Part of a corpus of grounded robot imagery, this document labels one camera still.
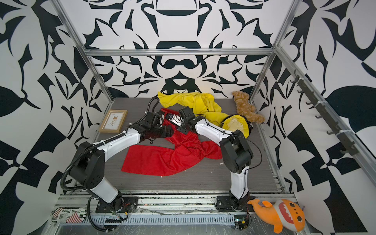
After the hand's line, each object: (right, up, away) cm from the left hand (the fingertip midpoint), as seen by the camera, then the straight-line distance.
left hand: (167, 129), depth 90 cm
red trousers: (-9, -19, -2) cm, 21 cm away
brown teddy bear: (+53, +13, +14) cm, 57 cm away
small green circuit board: (+38, -42, -19) cm, 60 cm away
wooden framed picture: (-41, +4, +15) cm, 44 cm away
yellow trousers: (+25, +16, +21) cm, 36 cm away
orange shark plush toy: (+54, -35, -26) cm, 69 cm away
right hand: (+8, +5, +4) cm, 10 cm away
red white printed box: (-42, -38, -22) cm, 61 cm away
